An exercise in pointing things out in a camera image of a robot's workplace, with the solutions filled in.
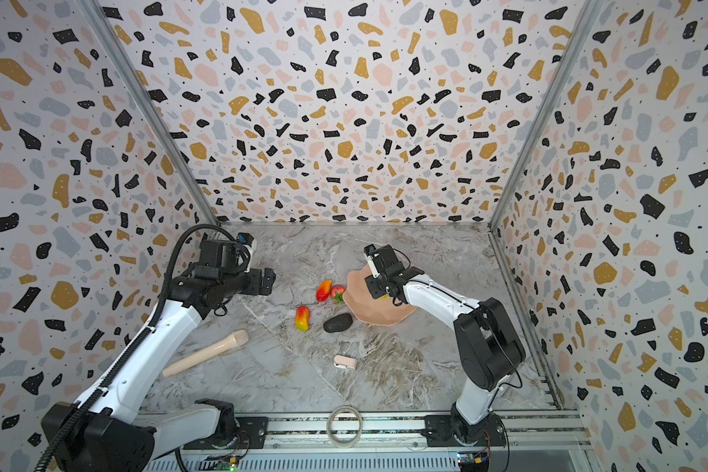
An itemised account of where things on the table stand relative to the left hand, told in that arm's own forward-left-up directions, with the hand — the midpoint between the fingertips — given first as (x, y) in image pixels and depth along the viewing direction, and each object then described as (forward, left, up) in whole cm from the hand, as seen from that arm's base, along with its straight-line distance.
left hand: (260, 272), depth 79 cm
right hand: (+6, -32, -12) cm, 34 cm away
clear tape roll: (-34, -19, -21) cm, 45 cm away
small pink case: (-17, -22, -20) cm, 35 cm away
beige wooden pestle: (-11, +10, -18) cm, 24 cm away
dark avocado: (-6, -20, -19) cm, 28 cm away
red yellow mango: (-4, -8, -20) cm, 22 cm away
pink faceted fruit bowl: (-1, -32, -21) cm, 38 cm away
